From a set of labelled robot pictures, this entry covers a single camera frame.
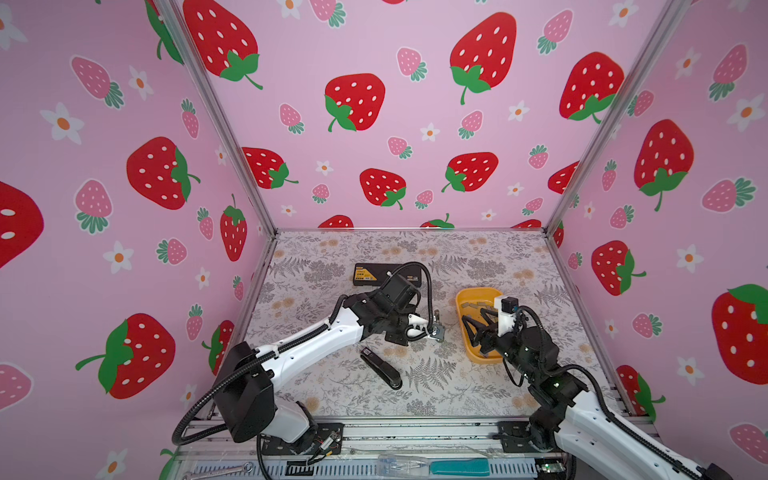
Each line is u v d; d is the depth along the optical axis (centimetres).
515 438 73
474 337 70
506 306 66
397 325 65
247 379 41
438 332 65
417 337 65
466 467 69
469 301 99
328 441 72
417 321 68
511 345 67
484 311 78
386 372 81
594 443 57
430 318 64
